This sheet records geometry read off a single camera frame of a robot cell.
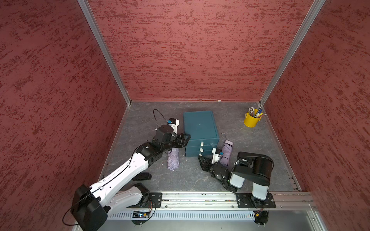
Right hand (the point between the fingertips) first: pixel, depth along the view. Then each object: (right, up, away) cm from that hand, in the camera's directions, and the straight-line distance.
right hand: (198, 159), depth 87 cm
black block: (-34, -9, -4) cm, 35 cm away
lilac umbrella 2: (+14, +4, -12) cm, 18 cm away
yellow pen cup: (+38, +23, +13) cm, 47 cm away
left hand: (-8, +14, -11) cm, 20 cm away
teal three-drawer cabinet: (+1, +22, -8) cm, 23 cm away
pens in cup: (+43, +29, +13) cm, 54 cm away
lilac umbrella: (-15, +1, -3) cm, 16 cm away
